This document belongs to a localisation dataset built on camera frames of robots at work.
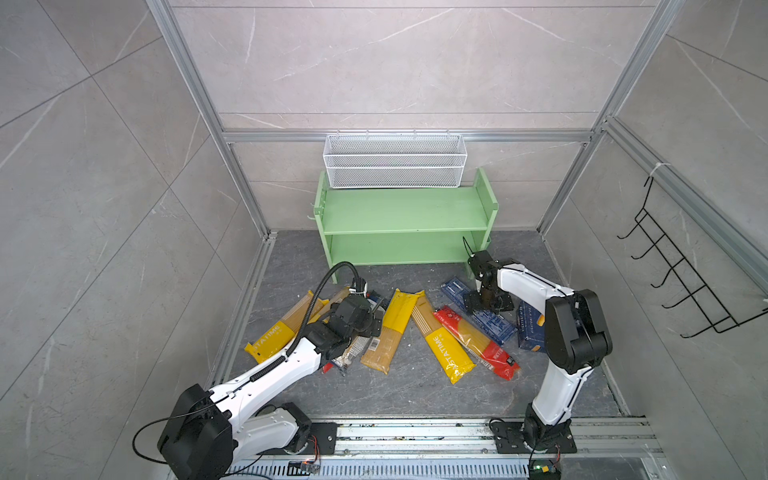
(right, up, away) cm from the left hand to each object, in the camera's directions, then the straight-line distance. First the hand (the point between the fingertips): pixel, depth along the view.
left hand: (364, 305), depth 83 cm
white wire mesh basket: (+7, +47, +18) cm, 50 cm away
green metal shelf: (+11, +23, +1) cm, 25 cm away
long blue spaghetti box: (+38, -7, +8) cm, 40 cm away
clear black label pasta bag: (-2, -13, +3) cm, 13 cm away
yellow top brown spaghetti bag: (+5, -14, +3) cm, 15 cm away
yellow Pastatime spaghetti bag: (+26, -16, +3) cm, 30 cm away
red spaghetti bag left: (-11, -18, +1) cm, 21 cm away
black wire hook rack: (+75, +3, -21) cm, 78 cm away
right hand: (+38, -3, +12) cm, 40 cm away
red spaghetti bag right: (+33, -12, +3) cm, 36 cm away
